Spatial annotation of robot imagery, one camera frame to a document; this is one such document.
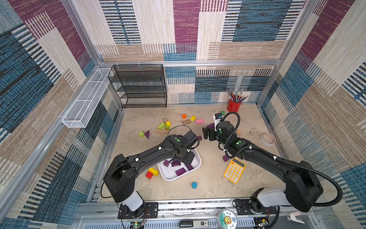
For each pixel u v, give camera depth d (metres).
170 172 0.84
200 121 1.09
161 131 1.04
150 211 0.73
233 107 1.13
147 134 1.03
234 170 0.85
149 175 0.85
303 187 0.42
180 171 0.85
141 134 1.01
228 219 0.64
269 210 0.72
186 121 1.08
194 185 0.80
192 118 1.11
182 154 0.62
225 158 0.92
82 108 0.74
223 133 0.64
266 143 0.97
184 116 1.13
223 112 1.16
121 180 0.43
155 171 0.83
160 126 1.07
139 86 1.10
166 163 0.88
